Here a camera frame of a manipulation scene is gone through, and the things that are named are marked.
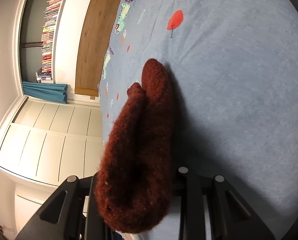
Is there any dark red knitted garment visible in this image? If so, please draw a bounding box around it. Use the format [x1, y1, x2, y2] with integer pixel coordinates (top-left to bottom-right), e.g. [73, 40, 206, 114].
[95, 59, 174, 233]

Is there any white wardrobe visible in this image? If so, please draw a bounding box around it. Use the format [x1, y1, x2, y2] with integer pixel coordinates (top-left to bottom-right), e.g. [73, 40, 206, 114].
[0, 96, 103, 239]

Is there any teal curtain left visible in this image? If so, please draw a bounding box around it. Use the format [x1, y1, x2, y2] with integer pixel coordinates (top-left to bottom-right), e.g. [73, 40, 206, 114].
[22, 81, 67, 103]

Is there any blue patterned bed sheet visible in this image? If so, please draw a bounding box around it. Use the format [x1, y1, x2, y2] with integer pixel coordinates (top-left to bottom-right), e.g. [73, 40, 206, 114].
[99, 0, 298, 239]

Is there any wooden headboard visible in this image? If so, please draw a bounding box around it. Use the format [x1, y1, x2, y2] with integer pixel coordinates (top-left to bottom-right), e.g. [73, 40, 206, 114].
[74, 0, 121, 96]

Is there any row of books on shelf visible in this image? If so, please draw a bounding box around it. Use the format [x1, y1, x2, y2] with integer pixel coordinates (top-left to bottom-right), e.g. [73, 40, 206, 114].
[36, 0, 63, 83]

